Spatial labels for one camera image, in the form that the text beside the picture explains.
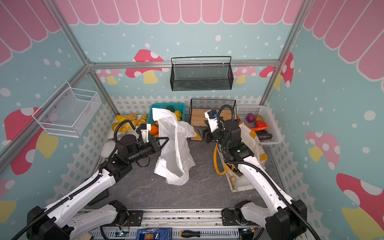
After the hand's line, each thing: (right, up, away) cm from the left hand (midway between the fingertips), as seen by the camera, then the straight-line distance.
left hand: (169, 142), depth 71 cm
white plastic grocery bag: (+5, -6, -10) cm, 13 cm away
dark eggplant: (+57, +2, +24) cm, 62 cm away
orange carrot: (+54, +6, +30) cm, 62 cm away
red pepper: (+58, +10, +34) cm, 68 cm away
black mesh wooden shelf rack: (+15, +24, +49) cm, 57 cm away
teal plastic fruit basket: (-7, +3, -6) cm, 10 cm away
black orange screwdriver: (+12, -42, -3) cm, 44 cm away
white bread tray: (-42, +2, +34) cm, 54 cm away
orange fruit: (-6, +6, -4) cm, 9 cm away
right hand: (+15, +9, 0) cm, 17 cm away
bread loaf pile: (-33, +13, +41) cm, 54 cm away
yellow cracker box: (+14, +1, +20) cm, 24 cm away
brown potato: (+60, +15, +41) cm, 74 cm away
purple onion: (+53, +15, +39) cm, 67 cm away
